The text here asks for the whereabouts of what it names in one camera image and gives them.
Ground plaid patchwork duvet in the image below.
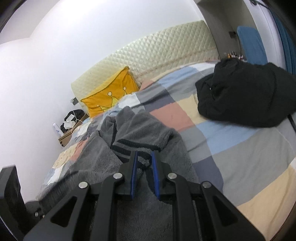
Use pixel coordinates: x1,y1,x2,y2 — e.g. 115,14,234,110
40,63,295,240

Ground white bottle by wall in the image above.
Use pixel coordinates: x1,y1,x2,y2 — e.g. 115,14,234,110
53,123,63,137

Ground cream quilted headboard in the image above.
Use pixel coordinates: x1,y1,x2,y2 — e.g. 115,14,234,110
71,21,220,100

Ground black bag on nightstand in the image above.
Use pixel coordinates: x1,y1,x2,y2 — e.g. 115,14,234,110
60,109,86,134

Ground blue chair back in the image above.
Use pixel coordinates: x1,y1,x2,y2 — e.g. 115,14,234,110
237,26,268,65

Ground wooden nightstand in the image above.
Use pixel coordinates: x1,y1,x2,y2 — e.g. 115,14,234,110
58,114,89,147

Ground grey fleece garment black stripes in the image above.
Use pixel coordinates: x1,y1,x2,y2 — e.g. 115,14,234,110
40,107,198,240

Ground blue curtain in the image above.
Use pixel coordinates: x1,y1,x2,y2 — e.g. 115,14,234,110
269,8,296,75

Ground black garment on bed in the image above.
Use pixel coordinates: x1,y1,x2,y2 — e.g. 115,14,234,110
195,58,295,128

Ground wall power socket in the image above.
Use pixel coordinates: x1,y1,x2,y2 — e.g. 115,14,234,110
70,97,79,105

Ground yellow crown pillow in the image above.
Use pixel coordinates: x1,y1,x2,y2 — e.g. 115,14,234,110
81,66,139,118

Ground white charger with cable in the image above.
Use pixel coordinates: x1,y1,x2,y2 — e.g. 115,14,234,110
63,110,84,134

